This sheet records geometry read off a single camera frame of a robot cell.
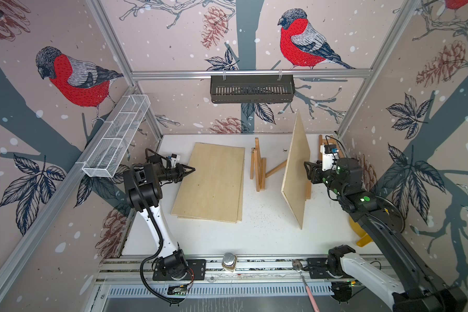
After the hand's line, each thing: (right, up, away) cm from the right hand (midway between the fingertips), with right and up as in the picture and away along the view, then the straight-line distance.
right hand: (311, 159), depth 76 cm
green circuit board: (-51, -49, -5) cm, 71 cm away
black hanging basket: (-22, +37, +28) cm, 52 cm away
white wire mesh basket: (-80, +9, +2) cm, 81 cm away
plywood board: (-42, -16, +18) cm, 49 cm away
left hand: (-53, -6, +25) cm, 59 cm away
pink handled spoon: (-5, -43, 0) cm, 43 cm away
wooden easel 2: (-19, -6, +25) cm, 32 cm away
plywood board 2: (-42, -17, +18) cm, 48 cm away
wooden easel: (+26, +9, +39) cm, 48 cm away
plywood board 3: (-6, -9, +3) cm, 12 cm away
